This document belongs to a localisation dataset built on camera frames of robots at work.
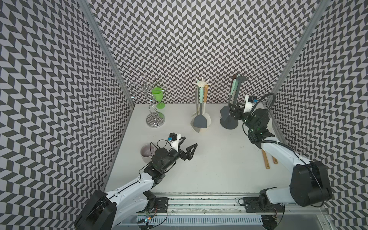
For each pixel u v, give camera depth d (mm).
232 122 1074
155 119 1091
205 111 890
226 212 708
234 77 789
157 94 1023
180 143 463
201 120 911
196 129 1032
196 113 914
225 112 966
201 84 754
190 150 399
